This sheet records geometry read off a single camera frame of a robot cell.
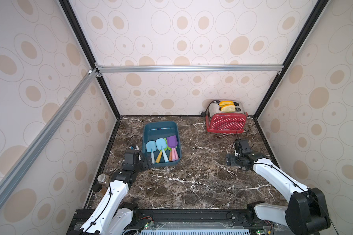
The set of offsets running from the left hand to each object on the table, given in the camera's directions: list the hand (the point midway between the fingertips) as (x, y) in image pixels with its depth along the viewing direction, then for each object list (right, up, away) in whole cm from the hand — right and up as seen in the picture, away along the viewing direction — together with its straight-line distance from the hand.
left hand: (147, 158), depth 83 cm
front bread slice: (+50, +31, +14) cm, 61 cm away
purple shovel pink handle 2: (+13, 0, +10) cm, 17 cm away
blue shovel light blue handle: (+5, +7, +17) cm, 19 cm away
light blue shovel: (-1, +5, +17) cm, 18 cm away
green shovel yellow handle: (+5, -1, +11) cm, 12 cm away
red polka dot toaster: (+49, +25, +14) cm, 57 cm away
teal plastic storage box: (-1, +16, +27) cm, 31 cm away
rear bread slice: (+48, +35, +17) cm, 62 cm away
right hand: (+51, -1, +4) cm, 51 cm away
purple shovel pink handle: (+13, +7, +17) cm, 23 cm away
